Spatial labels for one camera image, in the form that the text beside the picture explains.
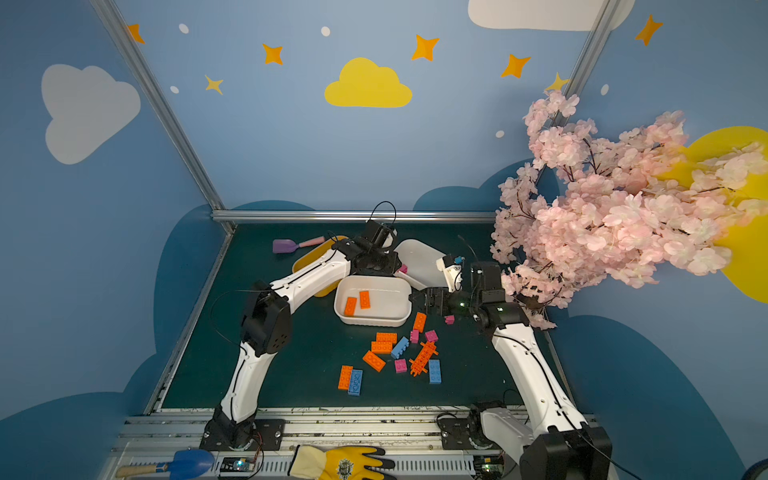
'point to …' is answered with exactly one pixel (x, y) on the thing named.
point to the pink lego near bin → (414, 336)
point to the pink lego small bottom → (400, 365)
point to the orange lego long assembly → (424, 355)
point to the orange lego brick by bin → (420, 322)
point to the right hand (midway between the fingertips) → (425, 294)
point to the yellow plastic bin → (317, 252)
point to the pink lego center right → (431, 336)
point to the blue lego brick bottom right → (355, 384)
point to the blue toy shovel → (186, 463)
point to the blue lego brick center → (400, 346)
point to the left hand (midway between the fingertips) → (396, 260)
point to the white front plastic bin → (373, 301)
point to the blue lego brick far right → (435, 374)
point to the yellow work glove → (339, 463)
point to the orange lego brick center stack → (384, 342)
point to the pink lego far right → (450, 319)
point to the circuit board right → (488, 466)
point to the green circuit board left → (237, 464)
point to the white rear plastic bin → (422, 270)
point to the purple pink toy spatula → (282, 246)
